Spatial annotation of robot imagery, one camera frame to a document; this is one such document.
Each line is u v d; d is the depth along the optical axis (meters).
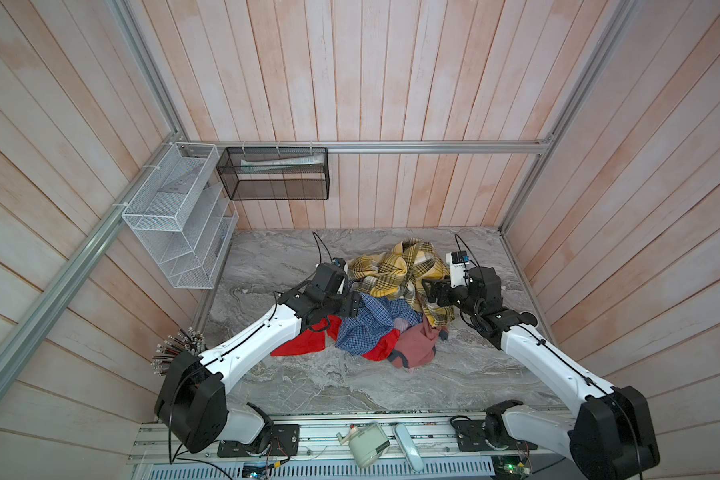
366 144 0.96
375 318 0.78
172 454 0.36
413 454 0.68
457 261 0.72
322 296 0.61
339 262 0.74
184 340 0.72
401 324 0.86
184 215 0.68
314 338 0.90
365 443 0.69
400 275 0.79
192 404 0.40
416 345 0.82
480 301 0.62
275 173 1.05
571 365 0.47
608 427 0.40
